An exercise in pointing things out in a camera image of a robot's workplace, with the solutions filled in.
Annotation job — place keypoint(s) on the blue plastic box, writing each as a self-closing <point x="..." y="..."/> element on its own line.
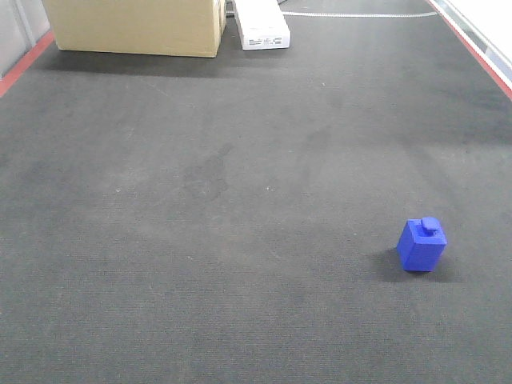
<point x="420" y="254"/>

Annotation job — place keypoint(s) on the large cardboard box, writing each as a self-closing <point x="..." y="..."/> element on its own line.
<point x="136" y="28"/>

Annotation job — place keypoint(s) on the long white carton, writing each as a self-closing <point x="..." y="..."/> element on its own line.
<point x="264" y="28"/>

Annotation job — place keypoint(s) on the small blue octagonal part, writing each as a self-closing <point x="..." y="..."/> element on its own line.
<point x="429" y="223"/>

